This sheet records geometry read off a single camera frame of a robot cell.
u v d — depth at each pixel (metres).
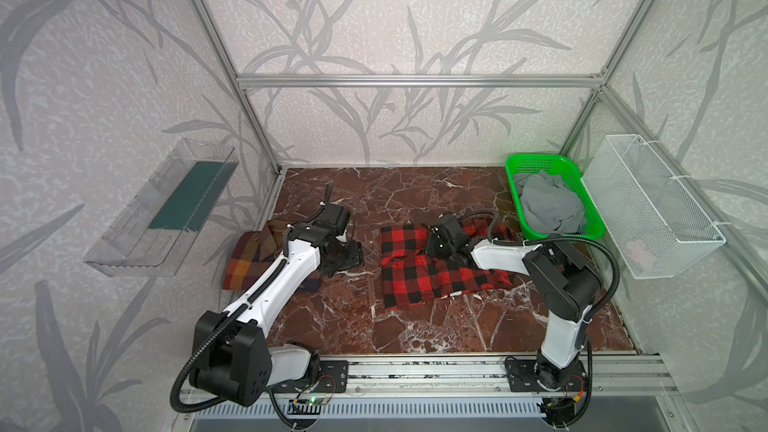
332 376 0.73
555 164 1.15
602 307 0.51
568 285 0.49
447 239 0.76
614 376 0.76
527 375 0.73
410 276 0.88
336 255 0.68
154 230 0.65
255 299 0.44
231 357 0.40
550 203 1.04
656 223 0.62
